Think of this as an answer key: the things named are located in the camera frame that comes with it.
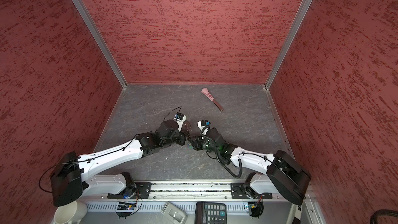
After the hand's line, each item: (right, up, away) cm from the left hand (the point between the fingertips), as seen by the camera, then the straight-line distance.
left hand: (188, 135), depth 80 cm
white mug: (-52, -32, -11) cm, 62 cm away
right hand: (0, -4, -1) cm, 4 cm away
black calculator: (+11, -31, -13) cm, 36 cm away
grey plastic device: (-5, -32, -12) cm, 35 cm away
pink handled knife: (+10, +25, +34) cm, 43 cm away
